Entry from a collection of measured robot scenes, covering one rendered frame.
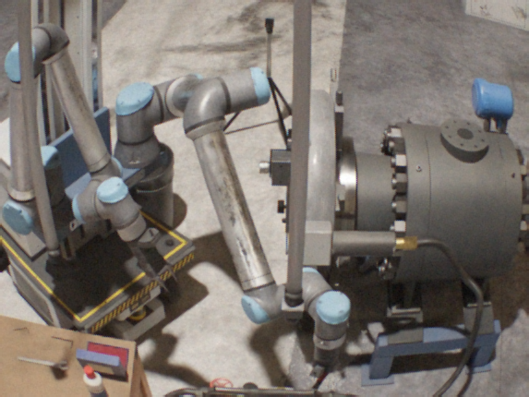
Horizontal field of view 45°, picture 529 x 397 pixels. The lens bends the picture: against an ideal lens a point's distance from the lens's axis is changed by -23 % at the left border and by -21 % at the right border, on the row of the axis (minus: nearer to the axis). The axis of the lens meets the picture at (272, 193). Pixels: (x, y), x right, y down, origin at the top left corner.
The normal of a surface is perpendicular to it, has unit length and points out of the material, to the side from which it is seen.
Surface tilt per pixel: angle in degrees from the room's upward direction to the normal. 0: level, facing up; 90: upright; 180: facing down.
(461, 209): 54
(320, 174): 40
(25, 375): 0
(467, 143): 0
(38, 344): 0
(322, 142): 24
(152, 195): 93
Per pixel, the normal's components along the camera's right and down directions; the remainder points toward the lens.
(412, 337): 0.01, -0.78
